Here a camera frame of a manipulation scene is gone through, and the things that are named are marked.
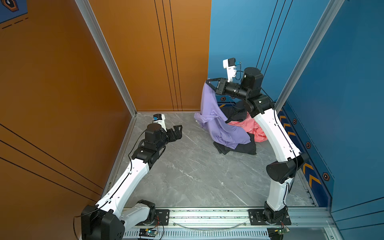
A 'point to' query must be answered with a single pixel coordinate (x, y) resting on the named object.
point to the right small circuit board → (277, 233)
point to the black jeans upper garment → (231, 113)
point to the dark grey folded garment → (249, 148)
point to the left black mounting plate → (162, 217)
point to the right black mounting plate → (257, 217)
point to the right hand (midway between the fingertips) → (206, 80)
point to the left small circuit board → (147, 232)
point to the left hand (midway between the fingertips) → (175, 126)
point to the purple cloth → (212, 117)
